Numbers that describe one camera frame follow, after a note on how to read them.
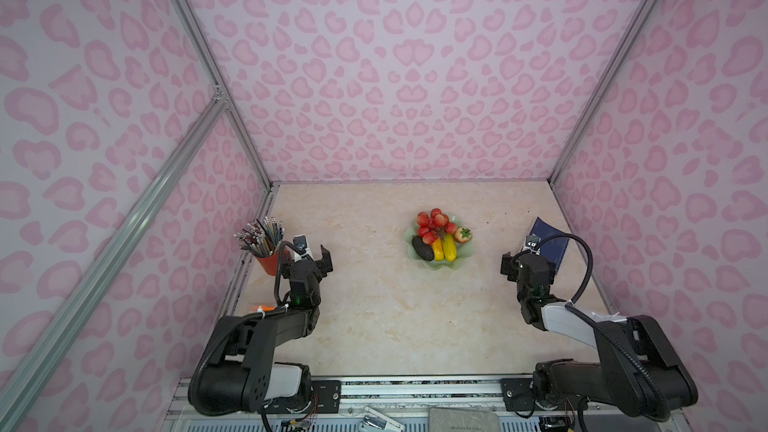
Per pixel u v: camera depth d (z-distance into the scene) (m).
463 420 0.68
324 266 0.81
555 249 1.00
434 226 0.95
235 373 0.43
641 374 0.39
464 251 0.95
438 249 0.96
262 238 0.83
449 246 0.97
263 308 0.51
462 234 0.95
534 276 0.69
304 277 0.68
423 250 0.93
